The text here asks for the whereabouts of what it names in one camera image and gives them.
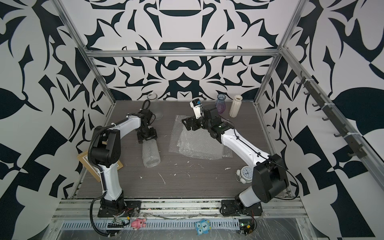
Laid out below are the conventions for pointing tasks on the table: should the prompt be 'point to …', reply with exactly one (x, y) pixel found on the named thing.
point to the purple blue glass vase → (220, 103)
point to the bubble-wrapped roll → (150, 153)
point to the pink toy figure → (139, 222)
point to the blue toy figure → (202, 226)
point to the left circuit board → (115, 225)
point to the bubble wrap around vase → (178, 126)
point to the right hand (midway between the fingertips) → (188, 115)
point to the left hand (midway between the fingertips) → (150, 137)
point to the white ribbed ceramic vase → (236, 106)
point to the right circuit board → (246, 226)
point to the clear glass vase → (155, 106)
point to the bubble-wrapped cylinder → (200, 144)
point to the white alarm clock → (245, 175)
